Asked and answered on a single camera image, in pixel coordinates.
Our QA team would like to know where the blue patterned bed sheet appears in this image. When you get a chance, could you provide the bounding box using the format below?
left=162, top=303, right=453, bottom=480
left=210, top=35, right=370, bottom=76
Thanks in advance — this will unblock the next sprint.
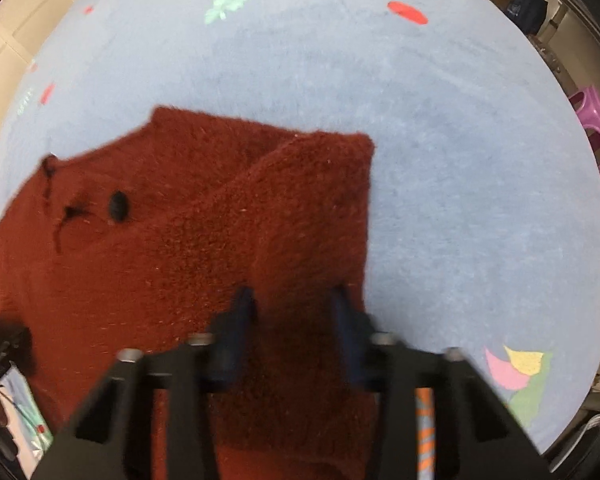
left=0, top=0, right=600, bottom=479

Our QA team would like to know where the dark blue hanging bag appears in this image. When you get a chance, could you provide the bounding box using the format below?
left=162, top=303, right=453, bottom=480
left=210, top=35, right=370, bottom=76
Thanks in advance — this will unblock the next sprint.
left=504, top=0, right=548, bottom=36

